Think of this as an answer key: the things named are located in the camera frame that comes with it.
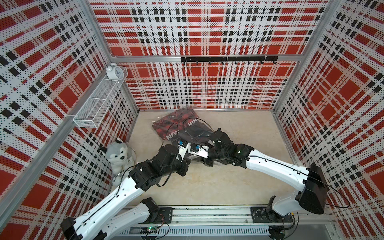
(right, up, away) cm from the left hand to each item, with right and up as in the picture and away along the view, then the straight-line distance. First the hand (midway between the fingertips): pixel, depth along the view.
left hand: (191, 161), depth 71 cm
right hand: (+3, +3, +1) cm, 4 cm away
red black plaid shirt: (-22, +16, +37) cm, 46 cm away
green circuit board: (-19, -33, -1) cm, 38 cm away
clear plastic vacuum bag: (-15, +8, +30) cm, 35 cm away
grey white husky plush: (-40, +2, +5) cm, 40 cm away
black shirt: (0, +13, +34) cm, 36 cm away
